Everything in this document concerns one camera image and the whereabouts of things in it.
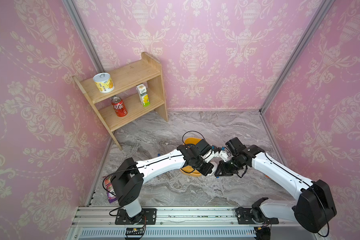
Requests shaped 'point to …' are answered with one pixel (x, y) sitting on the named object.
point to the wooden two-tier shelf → (122, 96)
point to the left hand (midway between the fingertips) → (211, 172)
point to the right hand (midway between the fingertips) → (217, 174)
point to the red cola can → (119, 106)
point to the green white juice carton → (144, 96)
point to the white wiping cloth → (214, 168)
